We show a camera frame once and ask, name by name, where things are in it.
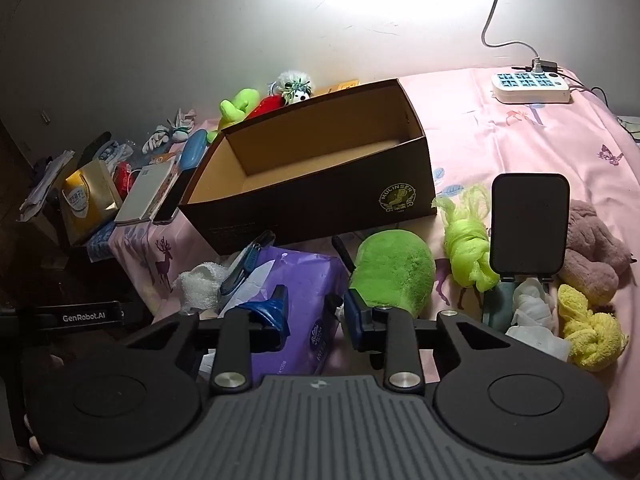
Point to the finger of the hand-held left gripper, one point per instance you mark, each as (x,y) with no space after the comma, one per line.
(247,255)

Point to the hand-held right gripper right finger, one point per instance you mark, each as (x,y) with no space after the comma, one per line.
(356,320)

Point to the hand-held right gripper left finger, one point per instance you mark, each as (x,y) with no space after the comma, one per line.
(270,316)

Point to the white fluffy towel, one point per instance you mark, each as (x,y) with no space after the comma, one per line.
(200,285)

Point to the brown cardboard box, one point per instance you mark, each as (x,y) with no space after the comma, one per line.
(310,210)

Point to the neon green mesh scrubber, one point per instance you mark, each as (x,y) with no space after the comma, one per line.
(467,250)

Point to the light blue zipper pouch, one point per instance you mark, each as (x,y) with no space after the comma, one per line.
(495,310)

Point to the white plastic bag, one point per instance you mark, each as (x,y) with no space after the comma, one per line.
(530,305)

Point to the yellow fluffy towel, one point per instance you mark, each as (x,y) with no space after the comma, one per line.
(590,335)

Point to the mauve plush bear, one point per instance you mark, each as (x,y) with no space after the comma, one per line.
(590,260)

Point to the purple tissue pack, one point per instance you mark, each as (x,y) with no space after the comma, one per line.
(310,280)

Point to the blue patterned cloth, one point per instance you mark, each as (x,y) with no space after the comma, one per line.
(102,242)

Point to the black smartphone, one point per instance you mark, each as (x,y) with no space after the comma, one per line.
(170,200)

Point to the blue glasses case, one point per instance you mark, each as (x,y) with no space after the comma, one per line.
(192,152)

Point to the gold paper bag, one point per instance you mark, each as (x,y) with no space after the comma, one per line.
(87,200)

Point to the white notebook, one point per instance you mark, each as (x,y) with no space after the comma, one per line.
(142,192)

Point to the orange book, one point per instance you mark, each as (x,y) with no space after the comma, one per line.
(167,159)

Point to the stack of papers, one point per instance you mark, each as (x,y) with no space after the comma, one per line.
(45,185)

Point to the white gloves bundle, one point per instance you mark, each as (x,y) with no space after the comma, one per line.
(175,135)

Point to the red packet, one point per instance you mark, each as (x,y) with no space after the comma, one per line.
(122,175)

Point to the lime green plush toy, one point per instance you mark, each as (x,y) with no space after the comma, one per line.
(240,105)

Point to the red plush toy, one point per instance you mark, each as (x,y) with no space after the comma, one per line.
(267,104)

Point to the panda plush with white fluff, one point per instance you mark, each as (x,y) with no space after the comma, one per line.
(300,96)

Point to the blue striped cloth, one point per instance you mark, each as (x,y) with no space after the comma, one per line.
(112,152)

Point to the black object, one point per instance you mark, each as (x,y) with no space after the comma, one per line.
(92,147)

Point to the tan book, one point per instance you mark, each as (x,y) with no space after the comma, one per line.
(345,85)

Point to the pink printed bedsheet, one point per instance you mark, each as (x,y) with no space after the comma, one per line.
(480,130)

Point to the white power strip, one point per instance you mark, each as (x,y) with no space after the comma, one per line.
(530,92)

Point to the black charger plug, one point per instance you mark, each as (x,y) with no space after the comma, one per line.
(547,66)

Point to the plaid cloth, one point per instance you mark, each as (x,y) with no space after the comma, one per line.
(630,127)

